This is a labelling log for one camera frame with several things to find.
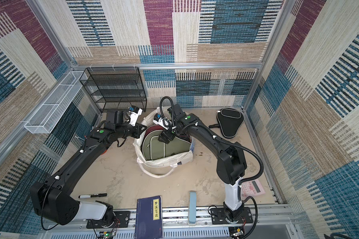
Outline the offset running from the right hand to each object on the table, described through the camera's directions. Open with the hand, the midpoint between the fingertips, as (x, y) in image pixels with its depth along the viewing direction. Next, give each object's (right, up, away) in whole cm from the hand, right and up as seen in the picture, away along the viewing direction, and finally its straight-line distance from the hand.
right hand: (167, 134), depth 85 cm
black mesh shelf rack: (-39, +33, +21) cm, 55 cm away
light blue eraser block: (+13, -35, -12) cm, 39 cm away
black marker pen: (-39, -32, -6) cm, 51 cm away
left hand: (-10, +4, -7) cm, 13 cm away
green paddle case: (-7, -8, -2) cm, 11 cm away
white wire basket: (-56, +8, -14) cm, 59 cm away
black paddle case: (+43, +8, +23) cm, 49 cm away
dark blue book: (-8, -40, -11) cm, 43 cm away
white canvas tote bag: (-4, -15, -13) cm, 20 cm away
